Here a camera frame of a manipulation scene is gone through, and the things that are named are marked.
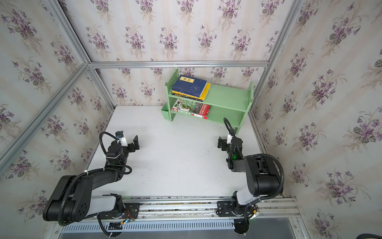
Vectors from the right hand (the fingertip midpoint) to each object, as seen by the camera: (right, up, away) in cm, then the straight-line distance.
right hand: (232, 137), depth 94 cm
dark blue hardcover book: (-29, +25, -7) cm, 39 cm away
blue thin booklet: (-27, +32, -5) cm, 42 cm away
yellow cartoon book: (-18, +27, -6) cm, 33 cm away
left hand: (-64, 0, -6) cm, 65 cm away
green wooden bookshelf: (-6, +20, -8) cm, 22 cm away
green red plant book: (-24, +18, +5) cm, 30 cm away
